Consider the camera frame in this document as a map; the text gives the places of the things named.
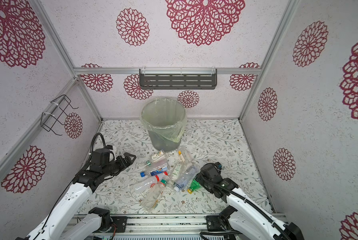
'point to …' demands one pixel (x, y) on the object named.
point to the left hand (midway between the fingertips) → (131, 162)
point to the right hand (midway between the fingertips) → (197, 175)
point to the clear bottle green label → (177, 171)
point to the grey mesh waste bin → (158, 142)
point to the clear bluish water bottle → (185, 177)
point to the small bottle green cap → (156, 157)
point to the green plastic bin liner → (165, 116)
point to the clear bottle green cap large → (151, 199)
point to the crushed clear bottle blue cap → (152, 167)
